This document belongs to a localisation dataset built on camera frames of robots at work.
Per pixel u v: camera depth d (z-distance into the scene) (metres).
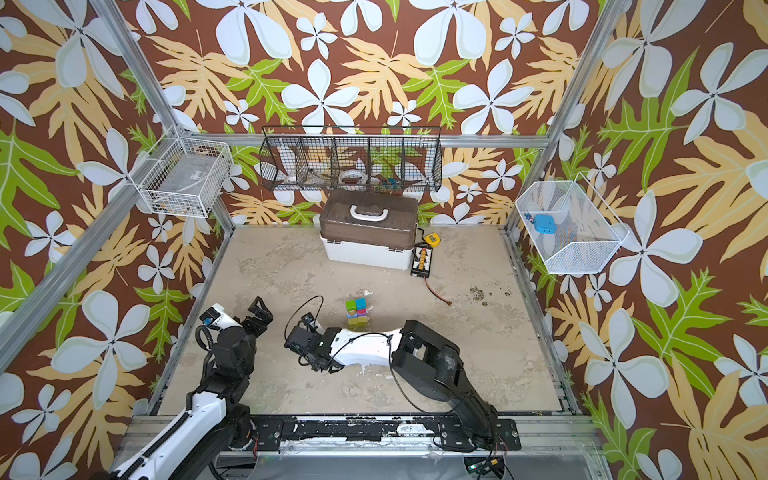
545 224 0.86
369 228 0.94
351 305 0.89
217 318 0.70
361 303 0.89
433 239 1.15
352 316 0.90
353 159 0.98
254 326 0.73
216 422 0.58
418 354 0.54
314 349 0.64
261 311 0.76
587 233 0.77
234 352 0.62
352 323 0.91
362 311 0.91
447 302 0.99
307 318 0.78
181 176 0.85
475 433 0.65
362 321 0.92
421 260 1.08
